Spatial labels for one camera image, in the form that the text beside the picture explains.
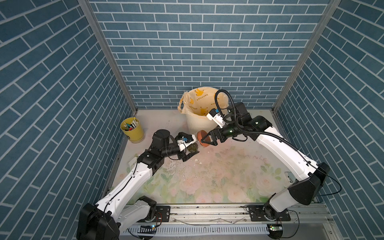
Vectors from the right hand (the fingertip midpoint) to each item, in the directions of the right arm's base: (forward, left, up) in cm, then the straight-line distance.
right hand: (209, 137), depth 70 cm
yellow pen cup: (+16, +51, -18) cm, 56 cm away
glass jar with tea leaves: (-4, +8, -4) cm, 10 cm away
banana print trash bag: (+33, +7, -6) cm, 34 cm away
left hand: (-1, +6, -5) cm, 8 cm away
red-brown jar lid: (0, +4, +3) cm, 5 cm away
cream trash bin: (+13, +8, -7) cm, 17 cm away
